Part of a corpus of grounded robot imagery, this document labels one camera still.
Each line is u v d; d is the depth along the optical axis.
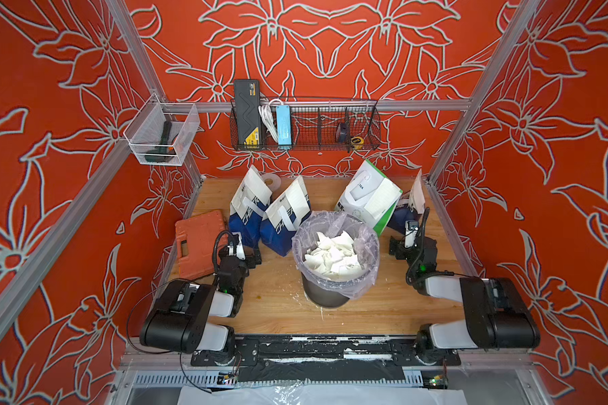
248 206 0.85
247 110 0.88
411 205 0.88
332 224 0.76
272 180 1.18
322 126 0.90
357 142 0.95
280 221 0.83
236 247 0.75
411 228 0.80
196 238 0.92
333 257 0.76
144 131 0.79
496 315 0.43
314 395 0.67
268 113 0.84
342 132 0.93
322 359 0.73
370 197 0.88
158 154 0.79
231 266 0.68
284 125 0.90
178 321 0.43
